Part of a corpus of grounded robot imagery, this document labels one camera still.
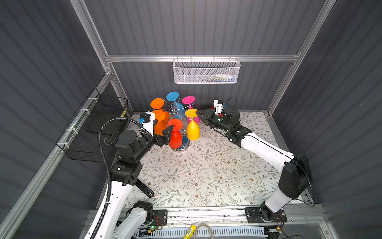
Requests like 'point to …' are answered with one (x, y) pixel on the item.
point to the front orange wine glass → (160, 125)
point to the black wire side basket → (80, 140)
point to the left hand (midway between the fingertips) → (164, 123)
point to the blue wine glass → (179, 110)
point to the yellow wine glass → (193, 129)
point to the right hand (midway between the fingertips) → (196, 114)
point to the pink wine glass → (190, 100)
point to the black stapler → (144, 188)
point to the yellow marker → (190, 232)
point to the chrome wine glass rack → (185, 142)
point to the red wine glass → (175, 137)
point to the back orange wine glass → (157, 103)
